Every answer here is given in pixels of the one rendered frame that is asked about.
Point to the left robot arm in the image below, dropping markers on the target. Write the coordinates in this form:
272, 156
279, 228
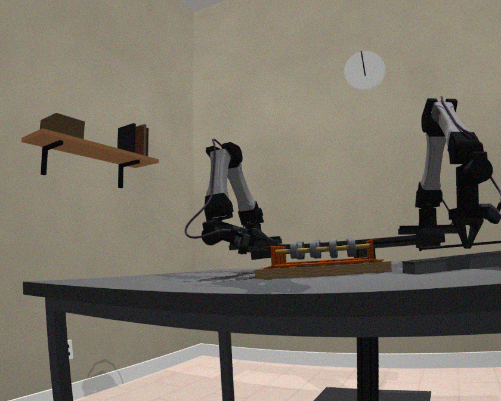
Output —
463, 149

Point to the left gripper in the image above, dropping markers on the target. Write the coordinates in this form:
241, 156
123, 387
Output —
468, 202

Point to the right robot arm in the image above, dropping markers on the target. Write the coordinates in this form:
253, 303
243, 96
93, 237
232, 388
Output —
227, 165

